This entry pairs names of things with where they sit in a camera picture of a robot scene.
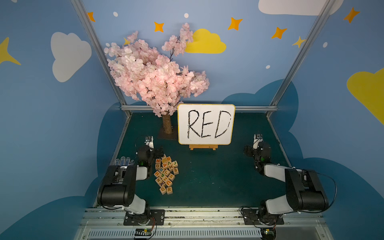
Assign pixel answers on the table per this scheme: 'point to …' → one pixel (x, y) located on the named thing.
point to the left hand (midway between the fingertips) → (154, 144)
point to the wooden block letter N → (158, 160)
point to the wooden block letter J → (175, 163)
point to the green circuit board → (143, 232)
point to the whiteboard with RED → (206, 124)
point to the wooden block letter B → (168, 158)
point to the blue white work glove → (124, 161)
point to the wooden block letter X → (161, 183)
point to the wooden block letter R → (169, 190)
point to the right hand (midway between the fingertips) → (256, 143)
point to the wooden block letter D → (163, 190)
